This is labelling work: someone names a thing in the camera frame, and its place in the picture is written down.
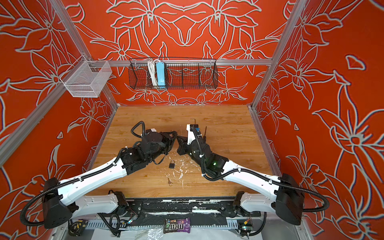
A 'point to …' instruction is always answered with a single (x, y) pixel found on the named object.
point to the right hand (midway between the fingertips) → (173, 138)
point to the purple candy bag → (182, 224)
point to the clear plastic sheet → (150, 232)
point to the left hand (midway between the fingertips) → (180, 133)
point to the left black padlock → (171, 165)
